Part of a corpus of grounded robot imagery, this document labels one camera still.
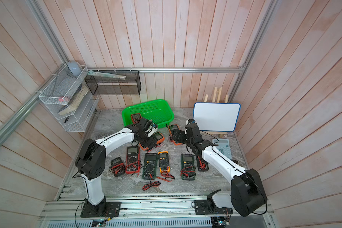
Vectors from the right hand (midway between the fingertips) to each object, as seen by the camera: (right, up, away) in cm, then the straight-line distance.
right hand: (177, 133), depth 86 cm
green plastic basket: (-16, +17, +32) cm, 39 cm away
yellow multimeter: (-9, -18, +2) cm, 20 cm away
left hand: (-19, -7, +8) cm, 22 cm away
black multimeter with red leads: (+15, -20, 0) cm, 25 cm away
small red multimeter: (-31, +10, +21) cm, 39 cm away
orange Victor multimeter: (-3, +3, +19) cm, 19 cm away
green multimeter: (+6, -23, -2) cm, 24 cm away
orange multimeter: (-14, -4, +12) cm, 19 cm away
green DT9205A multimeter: (-17, -20, +1) cm, 27 cm away
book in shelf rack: (-59, +19, -6) cm, 63 cm away
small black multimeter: (-36, -20, -2) cm, 42 cm away
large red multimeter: (-28, -19, 0) cm, 34 cm away
